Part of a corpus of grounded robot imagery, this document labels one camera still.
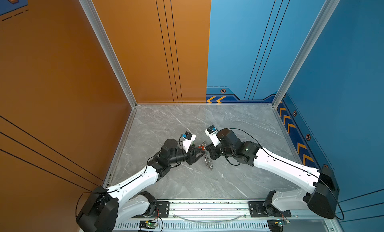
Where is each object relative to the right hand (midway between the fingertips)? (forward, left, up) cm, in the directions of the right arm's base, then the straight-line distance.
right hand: (204, 148), depth 76 cm
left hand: (-2, +1, 0) cm, 2 cm away
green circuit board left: (-30, +28, -19) cm, 45 cm away
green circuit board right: (-30, -36, -18) cm, 50 cm away
